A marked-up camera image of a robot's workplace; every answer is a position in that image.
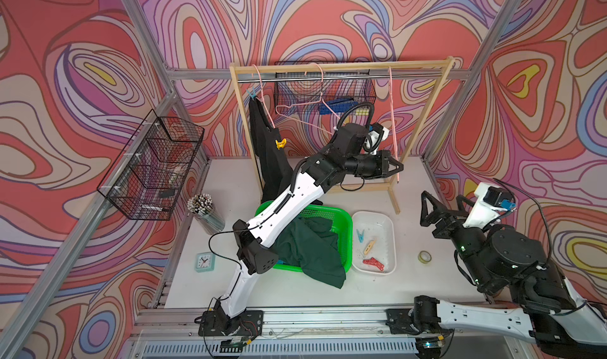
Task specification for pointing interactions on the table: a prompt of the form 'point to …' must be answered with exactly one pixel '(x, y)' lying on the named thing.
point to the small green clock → (205, 262)
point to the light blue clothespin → (360, 236)
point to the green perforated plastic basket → (343, 222)
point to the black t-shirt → (274, 164)
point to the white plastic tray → (378, 226)
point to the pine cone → (208, 217)
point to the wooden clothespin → (371, 244)
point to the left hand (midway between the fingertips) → (407, 169)
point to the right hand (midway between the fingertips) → (438, 203)
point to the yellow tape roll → (424, 256)
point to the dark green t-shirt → (311, 243)
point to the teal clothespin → (253, 93)
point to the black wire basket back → (303, 97)
